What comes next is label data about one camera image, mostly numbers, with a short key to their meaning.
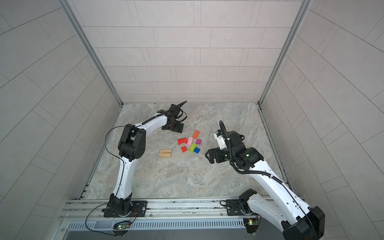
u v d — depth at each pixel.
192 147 0.92
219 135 0.67
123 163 0.59
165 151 0.91
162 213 0.71
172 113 0.77
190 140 0.94
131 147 0.58
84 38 0.81
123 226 0.64
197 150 0.91
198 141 0.96
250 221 0.69
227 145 0.55
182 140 0.94
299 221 0.37
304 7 0.71
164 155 0.89
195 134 0.99
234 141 0.55
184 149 0.91
